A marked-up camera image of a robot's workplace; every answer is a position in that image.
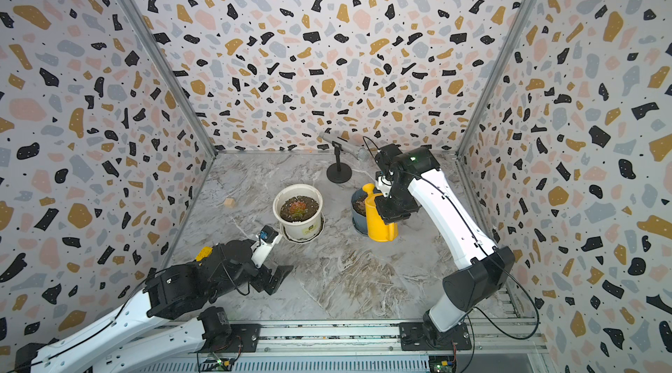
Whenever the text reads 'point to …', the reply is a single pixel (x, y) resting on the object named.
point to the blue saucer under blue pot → (360, 223)
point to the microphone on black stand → (341, 172)
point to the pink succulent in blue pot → (360, 207)
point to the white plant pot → (310, 223)
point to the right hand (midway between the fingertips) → (387, 220)
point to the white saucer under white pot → (303, 240)
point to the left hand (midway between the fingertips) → (283, 258)
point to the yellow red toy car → (204, 253)
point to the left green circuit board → (216, 364)
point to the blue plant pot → (358, 194)
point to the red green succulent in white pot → (297, 209)
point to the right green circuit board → (442, 363)
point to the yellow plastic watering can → (377, 228)
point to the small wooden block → (229, 202)
